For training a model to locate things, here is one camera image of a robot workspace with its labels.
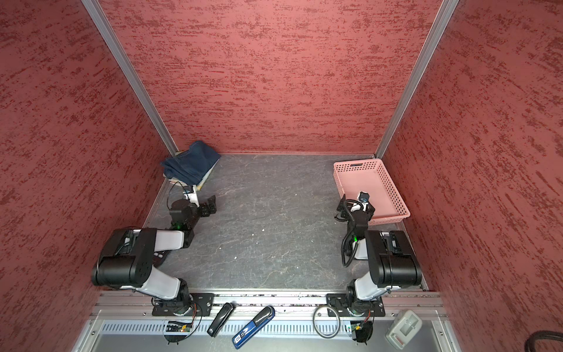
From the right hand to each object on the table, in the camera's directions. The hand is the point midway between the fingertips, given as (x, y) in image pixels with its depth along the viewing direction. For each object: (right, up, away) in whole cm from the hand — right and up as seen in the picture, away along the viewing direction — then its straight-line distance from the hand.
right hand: (354, 199), depth 91 cm
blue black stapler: (-39, -37, -25) cm, 59 cm away
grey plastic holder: (+9, -38, -23) cm, 45 cm away
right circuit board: (-4, -42, -20) cm, 46 cm away
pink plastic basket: (+15, +10, +22) cm, 28 cm away
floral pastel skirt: (-71, +8, +15) cm, 73 cm away
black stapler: (-50, -36, -23) cm, 66 cm away
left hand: (-66, -1, +3) cm, 66 cm away
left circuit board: (-67, -41, -19) cm, 81 cm away
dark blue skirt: (-76, +15, +13) cm, 79 cm away
